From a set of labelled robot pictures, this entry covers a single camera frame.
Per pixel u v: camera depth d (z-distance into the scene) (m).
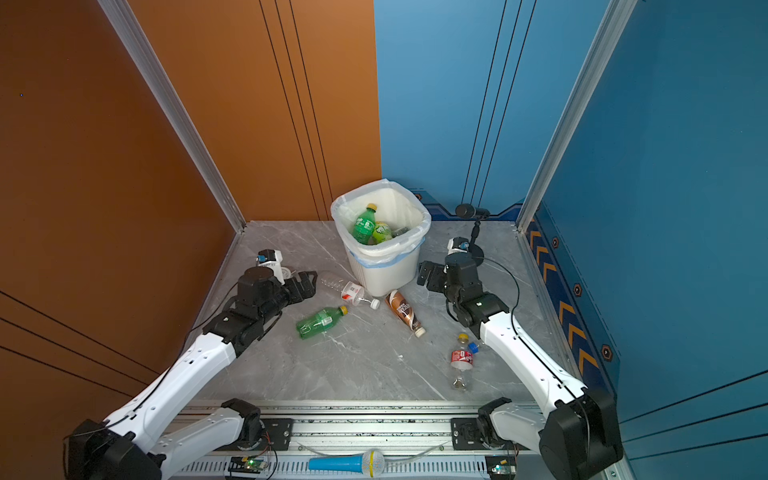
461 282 0.57
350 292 0.94
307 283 0.72
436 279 0.71
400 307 0.91
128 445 0.39
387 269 0.83
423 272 0.72
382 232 0.92
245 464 0.71
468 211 0.82
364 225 0.89
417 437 0.75
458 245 0.70
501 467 0.71
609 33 0.72
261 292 0.60
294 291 0.70
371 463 0.66
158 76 0.79
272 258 0.70
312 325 0.87
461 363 0.82
